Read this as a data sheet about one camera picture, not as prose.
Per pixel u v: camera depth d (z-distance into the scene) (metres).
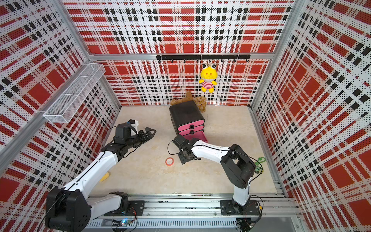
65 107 0.70
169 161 0.91
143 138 0.73
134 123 0.76
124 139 0.64
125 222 0.69
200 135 0.99
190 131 0.94
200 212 0.73
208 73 0.91
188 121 0.88
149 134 0.75
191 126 0.89
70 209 0.39
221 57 0.88
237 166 0.47
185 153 0.64
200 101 1.13
